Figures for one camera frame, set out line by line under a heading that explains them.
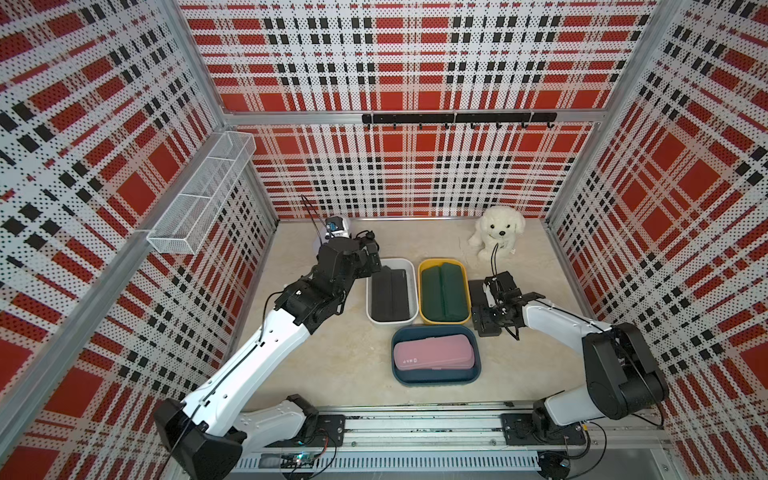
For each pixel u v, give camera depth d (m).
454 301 0.92
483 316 0.84
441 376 0.80
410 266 1.00
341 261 0.51
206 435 0.37
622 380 0.44
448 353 0.86
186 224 0.91
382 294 0.96
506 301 0.70
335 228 0.60
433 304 0.93
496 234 0.96
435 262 1.02
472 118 0.88
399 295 0.98
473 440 0.73
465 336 0.84
